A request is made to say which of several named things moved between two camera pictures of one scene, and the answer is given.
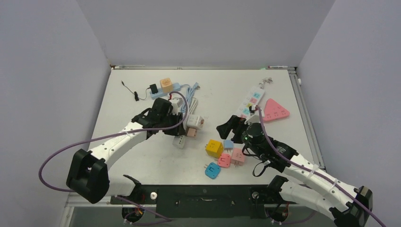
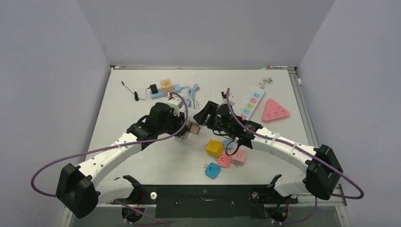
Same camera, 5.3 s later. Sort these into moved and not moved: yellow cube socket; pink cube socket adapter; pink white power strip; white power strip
Moved: white power strip
Not moved: pink white power strip; yellow cube socket; pink cube socket adapter
